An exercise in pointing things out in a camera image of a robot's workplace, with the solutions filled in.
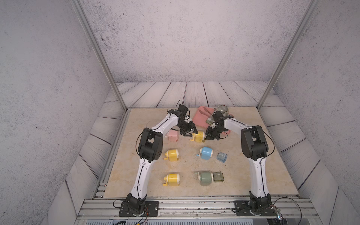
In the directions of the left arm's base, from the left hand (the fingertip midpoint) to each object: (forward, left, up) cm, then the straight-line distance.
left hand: (198, 134), depth 95 cm
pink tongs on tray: (+26, -9, -7) cm, 28 cm away
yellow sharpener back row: (-1, -1, -3) cm, 3 cm away
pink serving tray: (+22, -4, -9) cm, 24 cm away
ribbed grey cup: (+26, -23, -3) cm, 35 cm away
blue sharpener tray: (-13, -15, -7) cm, 21 cm away
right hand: (+1, -5, -6) cm, 8 cm away
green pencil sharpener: (-29, -2, 0) cm, 29 cm away
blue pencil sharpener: (-14, -4, -1) cm, 14 cm away
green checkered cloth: (+16, -11, -5) cm, 20 cm away
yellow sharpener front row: (-29, +17, -1) cm, 33 cm away
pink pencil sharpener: (0, +17, -1) cm, 17 cm away
